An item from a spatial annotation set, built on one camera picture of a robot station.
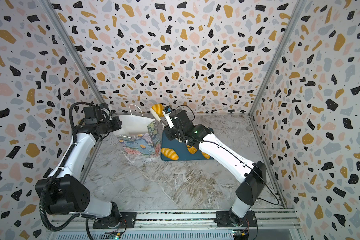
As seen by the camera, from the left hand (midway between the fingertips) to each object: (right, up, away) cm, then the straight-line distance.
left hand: (120, 118), depth 81 cm
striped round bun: (+22, +5, -6) cm, 23 cm away
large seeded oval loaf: (+39, -20, +16) cm, 47 cm away
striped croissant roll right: (+48, -22, +14) cm, 54 cm away
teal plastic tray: (+32, -19, +18) cm, 41 cm away
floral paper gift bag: (+10, -9, -5) cm, 15 cm away
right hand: (+25, -3, -8) cm, 27 cm away
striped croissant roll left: (+25, -21, +14) cm, 36 cm away
